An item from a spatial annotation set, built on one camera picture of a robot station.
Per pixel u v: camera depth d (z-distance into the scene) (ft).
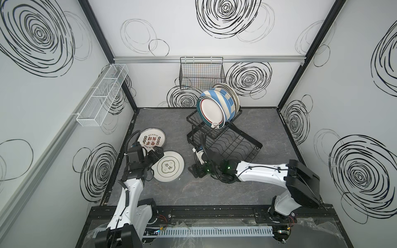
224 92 2.48
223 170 2.00
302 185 1.39
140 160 2.06
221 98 2.49
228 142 3.25
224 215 2.48
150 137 3.36
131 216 1.43
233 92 2.49
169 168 2.92
